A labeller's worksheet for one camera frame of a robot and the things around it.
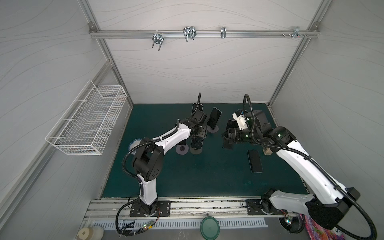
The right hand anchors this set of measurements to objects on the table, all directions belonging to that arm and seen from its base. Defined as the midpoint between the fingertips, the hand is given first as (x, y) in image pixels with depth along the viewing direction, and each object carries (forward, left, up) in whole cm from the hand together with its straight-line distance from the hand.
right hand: (231, 130), depth 72 cm
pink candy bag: (-36, -39, -26) cm, 59 cm away
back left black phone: (+26, +16, -12) cm, 33 cm away
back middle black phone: (+23, +6, -18) cm, 30 cm away
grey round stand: (+3, +27, -27) cm, 39 cm away
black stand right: (+8, -4, -30) cm, 32 cm away
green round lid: (-38, +9, -16) cm, 42 cm away
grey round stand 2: (+2, +18, -28) cm, 33 cm away
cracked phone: (+4, +17, -19) cm, 26 cm away
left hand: (+12, +14, -15) cm, 24 cm away
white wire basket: (-5, +68, +5) cm, 68 cm away
